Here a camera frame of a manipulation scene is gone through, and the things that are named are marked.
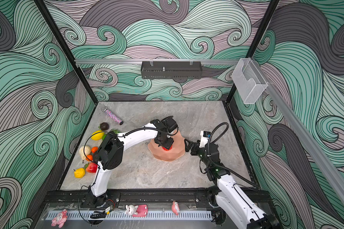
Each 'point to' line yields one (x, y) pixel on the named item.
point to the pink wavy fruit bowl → (177, 150)
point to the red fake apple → (166, 149)
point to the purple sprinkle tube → (111, 115)
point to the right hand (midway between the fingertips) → (191, 140)
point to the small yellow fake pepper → (79, 173)
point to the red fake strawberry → (91, 167)
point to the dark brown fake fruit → (104, 126)
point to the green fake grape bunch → (116, 131)
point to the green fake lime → (104, 135)
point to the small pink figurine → (175, 207)
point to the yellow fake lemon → (98, 136)
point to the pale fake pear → (87, 150)
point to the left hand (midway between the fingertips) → (167, 144)
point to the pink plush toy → (60, 219)
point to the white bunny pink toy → (138, 211)
